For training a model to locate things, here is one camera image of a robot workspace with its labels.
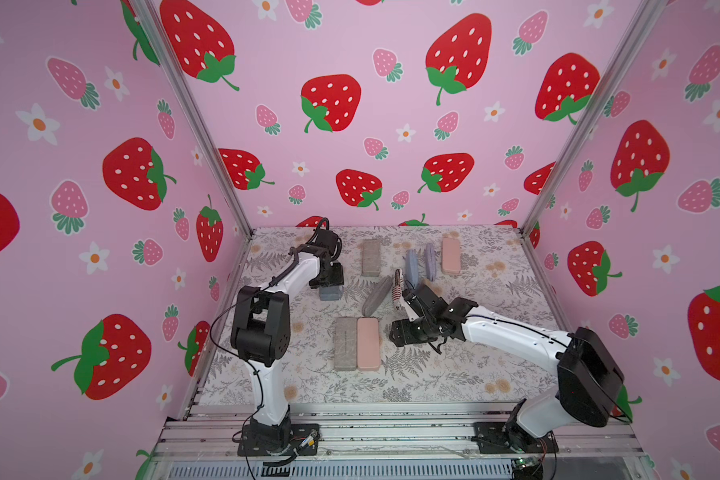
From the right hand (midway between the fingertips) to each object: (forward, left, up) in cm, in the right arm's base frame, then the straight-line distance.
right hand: (409, 330), depth 85 cm
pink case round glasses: (+35, -16, -7) cm, 39 cm away
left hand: (+17, +25, -1) cm, 30 cm away
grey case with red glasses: (-3, +19, -5) cm, 20 cm away
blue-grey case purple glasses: (+10, +25, +1) cm, 27 cm away
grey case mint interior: (+31, +14, -5) cm, 34 cm away
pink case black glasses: (-3, +12, -6) cm, 14 cm away
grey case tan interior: (+28, -8, -2) cm, 29 cm away
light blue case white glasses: (+26, -1, -3) cm, 26 cm away
